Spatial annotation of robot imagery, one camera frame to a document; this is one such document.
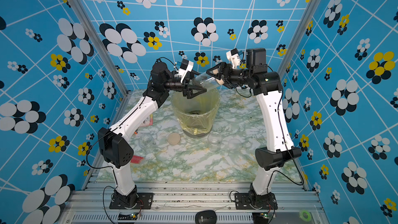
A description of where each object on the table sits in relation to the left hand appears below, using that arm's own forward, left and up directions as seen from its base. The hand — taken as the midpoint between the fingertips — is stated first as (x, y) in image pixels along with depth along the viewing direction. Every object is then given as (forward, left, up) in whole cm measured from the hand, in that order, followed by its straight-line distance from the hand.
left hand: (207, 83), depth 66 cm
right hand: (+1, -3, +4) cm, 5 cm away
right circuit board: (-43, -25, -42) cm, 66 cm away
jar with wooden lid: (-6, +37, -42) cm, 56 cm away
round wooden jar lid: (-2, +21, -44) cm, 49 cm away
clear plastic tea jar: (-5, -5, -42) cm, 42 cm away
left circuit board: (-43, +37, -45) cm, 72 cm away
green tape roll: (-43, -45, -42) cm, 75 cm away
